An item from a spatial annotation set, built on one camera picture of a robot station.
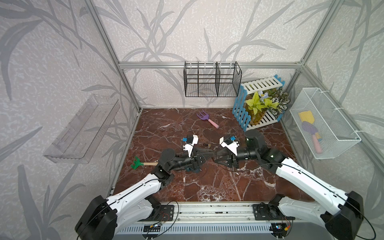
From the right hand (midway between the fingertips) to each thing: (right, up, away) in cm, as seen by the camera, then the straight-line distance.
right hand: (216, 156), depth 68 cm
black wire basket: (0, +46, +37) cm, 59 cm away
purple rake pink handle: (-4, +19, +48) cm, 52 cm away
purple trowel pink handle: (+53, +8, +9) cm, 54 cm away
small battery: (-4, 0, +31) cm, 32 cm away
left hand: (-2, +1, -2) cm, 3 cm away
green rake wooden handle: (-46, -10, +24) cm, 53 cm away
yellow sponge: (+54, +19, +17) cm, 60 cm away
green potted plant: (+36, +28, +21) cm, 51 cm away
